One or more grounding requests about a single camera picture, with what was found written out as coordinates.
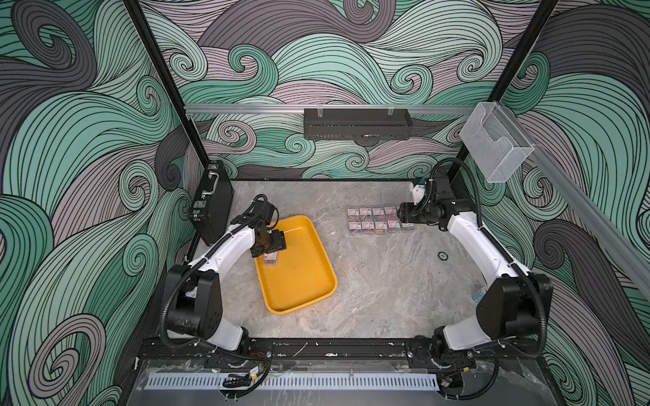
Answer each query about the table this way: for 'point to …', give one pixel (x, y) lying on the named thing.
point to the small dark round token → (443, 255)
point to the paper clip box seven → (408, 226)
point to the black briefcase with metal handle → (212, 206)
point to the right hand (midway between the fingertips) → (404, 212)
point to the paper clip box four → (367, 227)
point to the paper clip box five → (355, 228)
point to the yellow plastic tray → (304, 271)
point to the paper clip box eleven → (353, 214)
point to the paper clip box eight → (380, 227)
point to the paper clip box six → (270, 259)
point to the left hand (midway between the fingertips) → (275, 244)
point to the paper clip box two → (391, 212)
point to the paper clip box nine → (393, 226)
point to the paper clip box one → (378, 214)
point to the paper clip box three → (366, 214)
